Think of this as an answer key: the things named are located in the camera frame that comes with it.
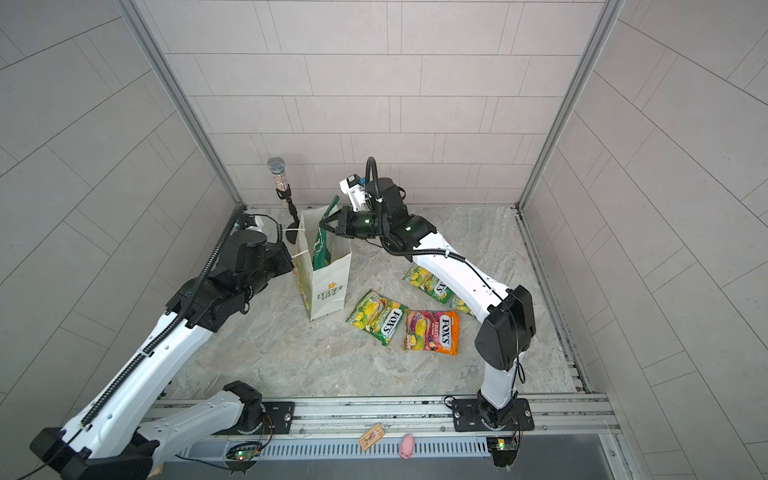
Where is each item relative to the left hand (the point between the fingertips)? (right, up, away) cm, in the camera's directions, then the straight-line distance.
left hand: (297, 244), depth 71 cm
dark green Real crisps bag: (+7, -2, -3) cm, 8 cm away
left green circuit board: (-10, -46, -7) cm, 48 cm away
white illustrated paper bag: (+5, -13, +7) cm, 15 cm away
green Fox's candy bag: (+18, -21, +14) cm, 31 cm away
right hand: (+7, +5, -3) cm, 9 cm away
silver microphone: (-11, +22, +14) cm, 28 cm away
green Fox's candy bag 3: (+43, -19, +18) cm, 50 cm away
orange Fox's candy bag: (+34, -25, +11) cm, 43 cm away
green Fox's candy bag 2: (+34, -14, +22) cm, 43 cm away
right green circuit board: (+49, -47, -3) cm, 68 cm away
